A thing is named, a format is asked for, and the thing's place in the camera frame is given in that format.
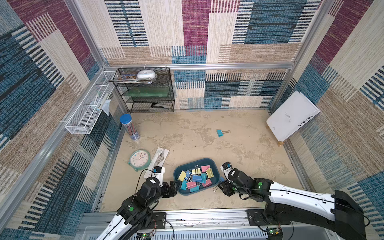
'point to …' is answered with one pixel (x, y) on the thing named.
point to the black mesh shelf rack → (142, 104)
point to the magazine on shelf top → (132, 79)
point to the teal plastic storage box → (196, 176)
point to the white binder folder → (291, 114)
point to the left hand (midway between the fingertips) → (174, 183)
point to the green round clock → (139, 160)
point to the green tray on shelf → (147, 91)
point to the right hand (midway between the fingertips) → (220, 183)
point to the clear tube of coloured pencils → (126, 120)
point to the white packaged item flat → (157, 161)
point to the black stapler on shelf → (154, 105)
